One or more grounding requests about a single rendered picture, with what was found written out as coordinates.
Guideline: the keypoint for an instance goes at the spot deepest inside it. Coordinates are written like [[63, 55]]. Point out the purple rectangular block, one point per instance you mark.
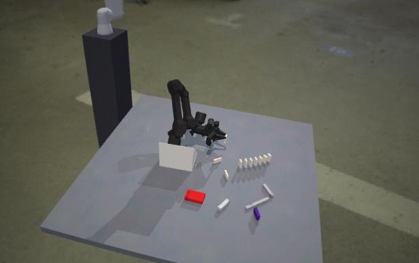
[[256, 213]]

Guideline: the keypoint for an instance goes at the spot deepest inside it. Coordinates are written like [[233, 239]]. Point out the red rectangular block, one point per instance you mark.
[[195, 196]]

